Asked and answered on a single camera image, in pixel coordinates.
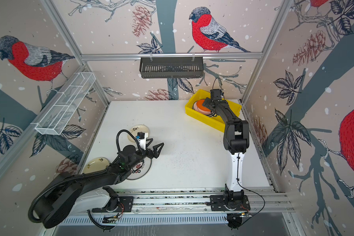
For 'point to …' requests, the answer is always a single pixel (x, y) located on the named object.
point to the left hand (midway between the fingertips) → (160, 139)
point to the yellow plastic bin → (215, 121)
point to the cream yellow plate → (96, 164)
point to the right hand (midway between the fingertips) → (210, 103)
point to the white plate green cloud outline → (200, 110)
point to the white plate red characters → (141, 169)
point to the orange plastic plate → (199, 103)
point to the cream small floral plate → (136, 128)
